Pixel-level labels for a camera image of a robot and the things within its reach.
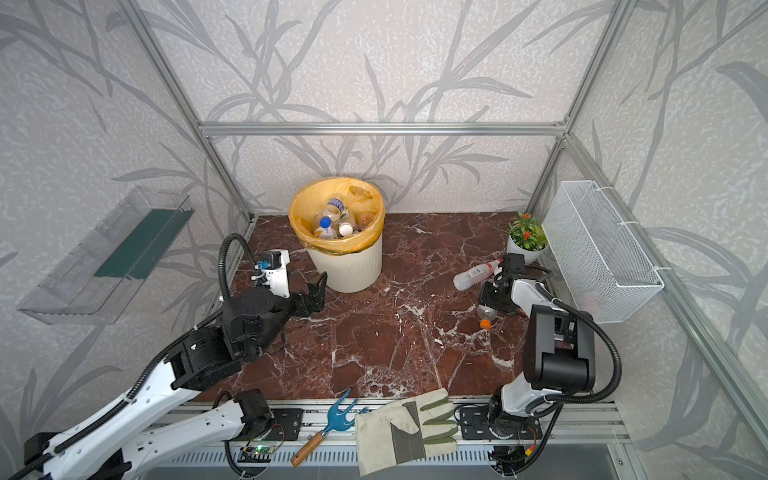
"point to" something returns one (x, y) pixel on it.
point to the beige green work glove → (405, 430)
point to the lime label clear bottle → (346, 228)
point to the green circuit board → (258, 449)
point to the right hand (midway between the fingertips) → (486, 297)
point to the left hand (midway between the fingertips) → (313, 276)
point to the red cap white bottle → (472, 276)
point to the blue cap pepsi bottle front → (325, 230)
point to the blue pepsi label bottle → (333, 208)
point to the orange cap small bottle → (364, 221)
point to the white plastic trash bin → (349, 271)
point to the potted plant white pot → (527, 237)
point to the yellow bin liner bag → (363, 196)
